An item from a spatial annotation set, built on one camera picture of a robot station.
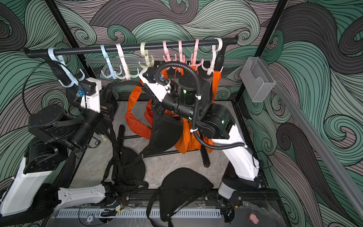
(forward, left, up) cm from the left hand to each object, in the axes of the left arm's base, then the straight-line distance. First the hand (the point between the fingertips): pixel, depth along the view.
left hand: (108, 89), depth 46 cm
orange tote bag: (0, -28, -35) cm, 45 cm away
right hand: (-1, -12, +2) cm, 13 cm away
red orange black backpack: (+4, -5, -32) cm, 33 cm away
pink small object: (-32, -60, -53) cm, 86 cm away
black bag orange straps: (-19, -26, -55) cm, 63 cm away
